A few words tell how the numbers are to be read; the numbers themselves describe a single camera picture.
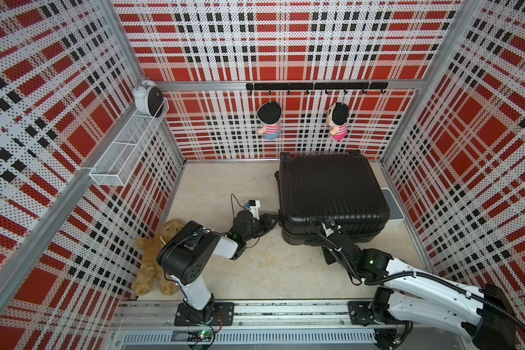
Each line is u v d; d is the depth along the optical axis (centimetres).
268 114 92
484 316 41
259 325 74
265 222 80
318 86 88
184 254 48
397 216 93
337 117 95
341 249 57
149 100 78
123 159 91
